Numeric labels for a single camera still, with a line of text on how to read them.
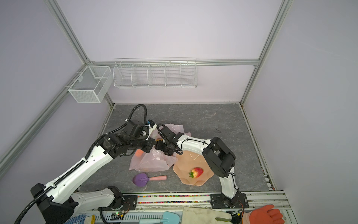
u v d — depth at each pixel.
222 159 0.50
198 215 0.69
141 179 0.80
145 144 0.63
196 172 0.80
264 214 0.68
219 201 0.74
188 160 0.87
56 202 0.39
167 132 0.72
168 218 0.69
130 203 0.74
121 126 0.55
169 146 0.67
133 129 0.53
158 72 0.98
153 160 0.68
